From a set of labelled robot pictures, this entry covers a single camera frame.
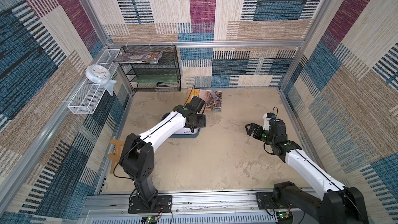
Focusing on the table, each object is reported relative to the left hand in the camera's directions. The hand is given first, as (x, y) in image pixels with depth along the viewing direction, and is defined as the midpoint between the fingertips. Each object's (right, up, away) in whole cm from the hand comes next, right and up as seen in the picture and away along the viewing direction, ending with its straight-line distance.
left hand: (199, 121), depth 88 cm
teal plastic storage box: (-9, -7, +6) cm, 13 cm away
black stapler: (-26, +23, +20) cm, 40 cm away
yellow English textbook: (+10, +14, +27) cm, 32 cm away
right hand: (+29, -2, -2) cm, 29 cm away
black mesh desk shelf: (-24, +29, +21) cm, 43 cm away
